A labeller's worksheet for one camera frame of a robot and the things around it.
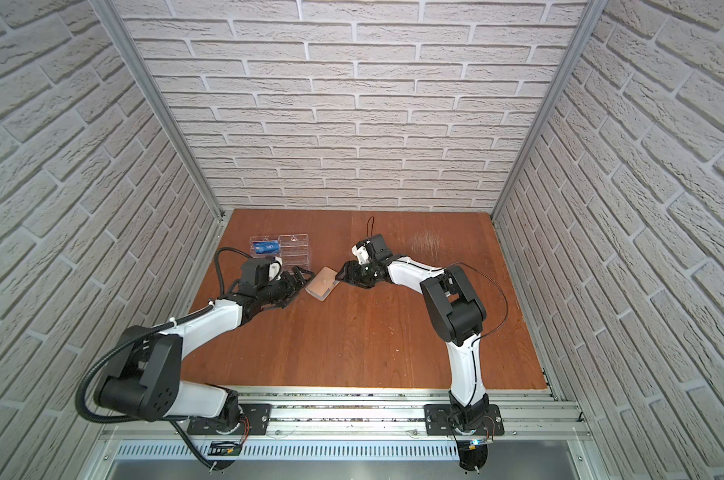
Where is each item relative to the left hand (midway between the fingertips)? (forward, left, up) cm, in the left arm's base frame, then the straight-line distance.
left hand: (313, 277), depth 88 cm
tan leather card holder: (+3, -2, -8) cm, 9 cm away
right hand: (+3, -10, -6) cm, 12 cm away
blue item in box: (+15, +19, -4) cm, 24 cm away
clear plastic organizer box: (+16, +10, -6) cm, 20 cm away
